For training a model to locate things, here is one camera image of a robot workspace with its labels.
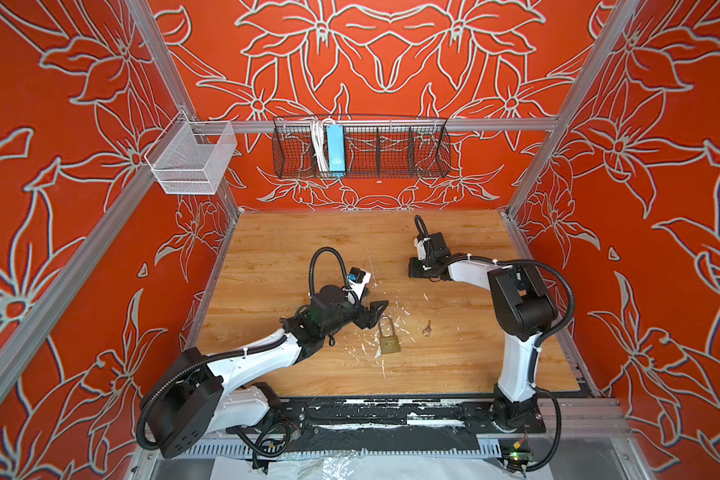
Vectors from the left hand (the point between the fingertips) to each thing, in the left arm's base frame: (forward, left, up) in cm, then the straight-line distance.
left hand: (378, 295), depth 78 cm
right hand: (+21, -10, -14) cm, 27 cm away
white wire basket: (+38, +62, +15) cm, 75 cm away
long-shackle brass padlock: (-7, -4, -16) cm, 18 cm away
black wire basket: (+47, +8, +15) cm, 50 cm away
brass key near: (-2, -16, -16) cm, 22 cm away
